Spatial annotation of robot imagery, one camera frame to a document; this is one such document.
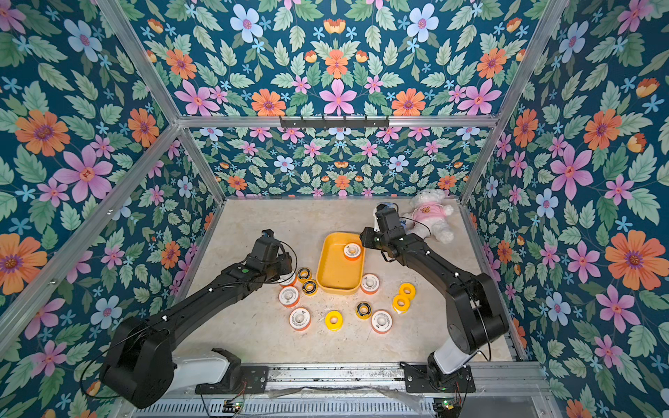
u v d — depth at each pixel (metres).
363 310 0.87
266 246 0.65
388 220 0.68
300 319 0.84
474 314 0.45
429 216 1.03
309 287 0.92
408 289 0.91
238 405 0.72
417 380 0.73
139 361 0.41
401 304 0.87
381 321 0.84
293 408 0.70
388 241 0.68
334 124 0.94
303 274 0.93
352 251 1.00
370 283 0.92
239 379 0.71
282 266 0.78
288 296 0.90
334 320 0.84
